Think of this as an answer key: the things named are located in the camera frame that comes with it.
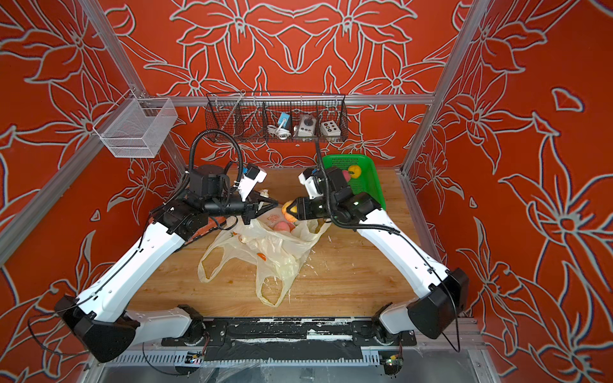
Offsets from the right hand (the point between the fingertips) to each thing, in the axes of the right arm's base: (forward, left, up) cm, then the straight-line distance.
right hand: (284, 212), depth 70 cm
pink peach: (+6, +3, -17) cm, 19 cm away
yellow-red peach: (0, 0, 0) cm, 0 cm away
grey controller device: (+38, -6, +5) cm, 39 cm away
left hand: (-1, +2, +7) cm, 7 cm away
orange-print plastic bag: (-6, +6, +1) cm, 9 cm away
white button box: (+40, -15, +2) cm, 43 cm away
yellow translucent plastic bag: (-6, +5, -19) cm, 20 cm away
